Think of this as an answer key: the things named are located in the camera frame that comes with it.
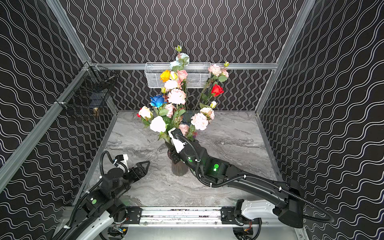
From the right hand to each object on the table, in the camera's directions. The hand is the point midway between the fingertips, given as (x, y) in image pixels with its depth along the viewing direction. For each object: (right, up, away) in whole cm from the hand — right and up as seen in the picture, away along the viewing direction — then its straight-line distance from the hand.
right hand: (169, 139), depth 65 cm
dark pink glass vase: (+3, -18, +19) cm, 26 cm away
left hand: (-12, -14, +9) cm, 20 cm away
